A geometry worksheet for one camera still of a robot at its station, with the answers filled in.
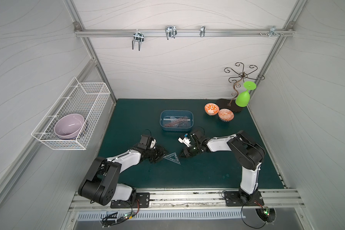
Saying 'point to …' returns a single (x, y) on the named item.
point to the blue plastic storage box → (178, 114)
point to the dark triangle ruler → (185, 124)
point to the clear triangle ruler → (172, 156)
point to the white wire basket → (87, 99)
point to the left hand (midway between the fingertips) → (167, 154)
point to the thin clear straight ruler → (177, 119)
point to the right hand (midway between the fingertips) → (178, 156)
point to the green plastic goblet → (242, 99)
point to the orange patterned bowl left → (211, 109)
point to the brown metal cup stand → (230, 105)
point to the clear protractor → (174, 121)
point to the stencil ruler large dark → (169, 124)
